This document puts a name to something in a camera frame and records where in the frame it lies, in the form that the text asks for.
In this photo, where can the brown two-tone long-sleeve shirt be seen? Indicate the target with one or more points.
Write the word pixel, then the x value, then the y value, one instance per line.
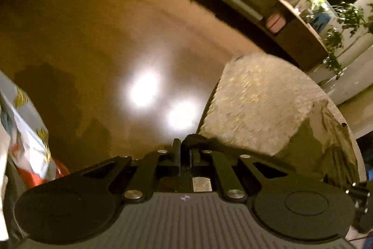
pixel 321 149

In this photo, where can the printed storage bag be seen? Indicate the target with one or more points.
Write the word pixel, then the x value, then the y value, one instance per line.
pixel 29 138

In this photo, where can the lace crochet tablecloth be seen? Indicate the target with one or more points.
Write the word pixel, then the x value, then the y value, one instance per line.
pixel 259 103

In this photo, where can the potted green tree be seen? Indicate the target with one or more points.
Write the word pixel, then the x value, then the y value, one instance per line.
pixel 353 24

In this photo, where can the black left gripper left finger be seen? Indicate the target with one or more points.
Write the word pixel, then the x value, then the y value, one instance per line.
pixel 150 169

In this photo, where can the pink small case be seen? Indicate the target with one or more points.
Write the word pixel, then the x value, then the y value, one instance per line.
pixel 275 22

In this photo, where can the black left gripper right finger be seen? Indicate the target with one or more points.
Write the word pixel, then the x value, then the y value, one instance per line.
pixel 215 171

